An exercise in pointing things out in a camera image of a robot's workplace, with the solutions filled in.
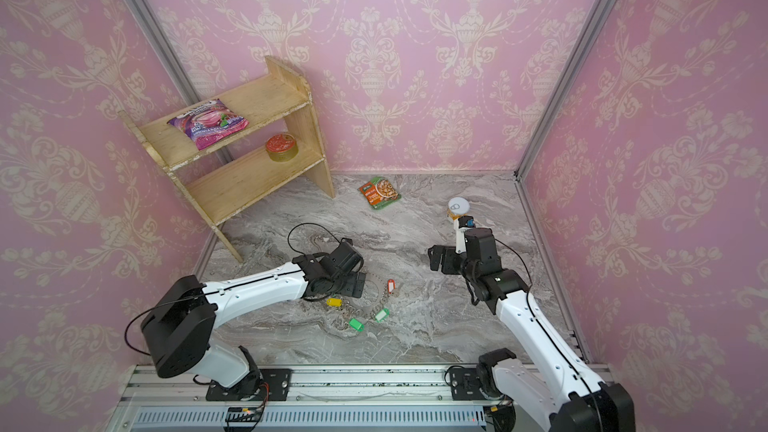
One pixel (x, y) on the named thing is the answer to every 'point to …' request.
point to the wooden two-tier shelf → (220, 193)
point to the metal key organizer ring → (350, 312)
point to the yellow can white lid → (457, 207)
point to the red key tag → (392, 284)
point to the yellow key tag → (334, 302)
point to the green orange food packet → (379, 192)
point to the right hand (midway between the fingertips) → (446, 250)
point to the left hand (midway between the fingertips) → (351, 284)
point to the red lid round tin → (282, 147)
